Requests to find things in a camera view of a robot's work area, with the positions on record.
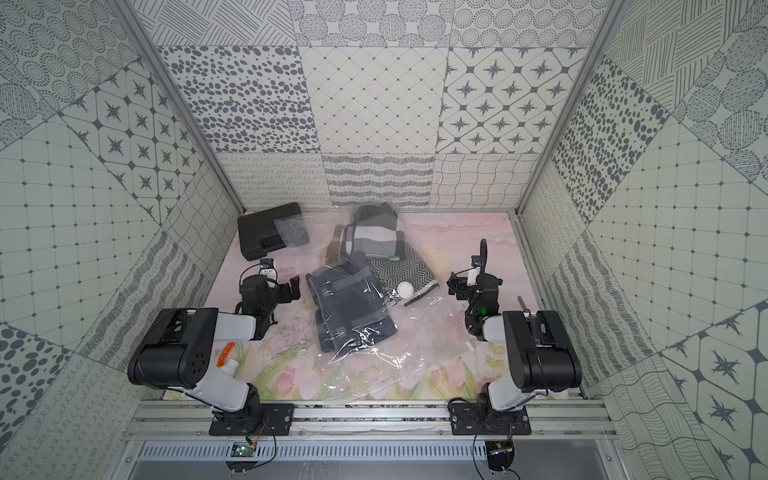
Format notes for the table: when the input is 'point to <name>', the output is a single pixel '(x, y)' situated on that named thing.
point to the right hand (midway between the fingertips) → (468, 276)
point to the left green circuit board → (242, 449)
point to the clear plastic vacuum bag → (430, 348)
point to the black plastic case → (257, 230)
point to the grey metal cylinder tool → (523, 305)
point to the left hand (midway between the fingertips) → (291, 277)
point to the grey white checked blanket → (375, 231)
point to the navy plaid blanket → (351, 307)
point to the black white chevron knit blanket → (391, 273)
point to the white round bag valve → (405, 290)
